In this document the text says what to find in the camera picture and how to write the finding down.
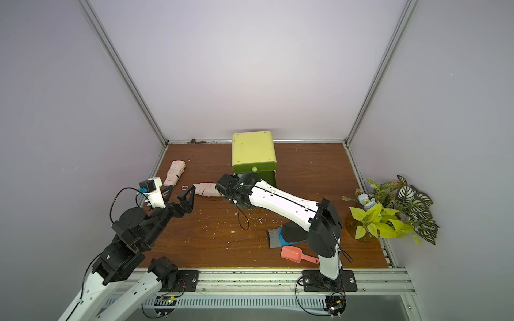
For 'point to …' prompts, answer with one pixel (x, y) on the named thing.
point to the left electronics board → (164, 305)
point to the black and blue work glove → (290, 233)
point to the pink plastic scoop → (296, 255)
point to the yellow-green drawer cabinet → (254, 153)
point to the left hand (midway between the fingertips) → (186, 187)
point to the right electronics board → (335, 303)
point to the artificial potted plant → (391, 210)
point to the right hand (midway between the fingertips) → (258, 181)
